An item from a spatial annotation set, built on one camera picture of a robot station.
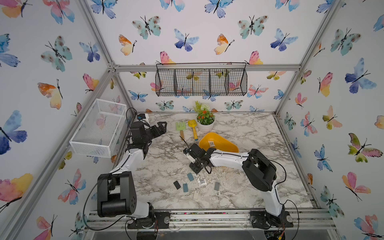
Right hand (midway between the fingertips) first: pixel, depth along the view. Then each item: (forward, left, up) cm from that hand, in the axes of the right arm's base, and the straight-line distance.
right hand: (194, 164), depth 92 cm
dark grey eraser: (-12, +9, -1) cm, 15 cm away
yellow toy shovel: (+31, +3, +2) cm, 32 cm away
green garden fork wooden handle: (+29, +12, -1) cm, 32 cm away
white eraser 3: (-17, -2, -1) cm, 17 cm away
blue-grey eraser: (-7, +2, -2) cm, 7 cm away
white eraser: (+16, -10, 0) cm, 19 cm away
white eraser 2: (-10, -5, -1) cm, 11 cm away
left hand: (+16, +19, +19) cm, 32 cm away
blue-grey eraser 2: (-13, +4, -1) cm, 14 cm away
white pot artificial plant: (+25, -5, +14) cm, 30 cm away
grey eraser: (-12, -14, -1) cm, 18 cm away
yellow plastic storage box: (+16, -17, +1) cm, 23 cm away
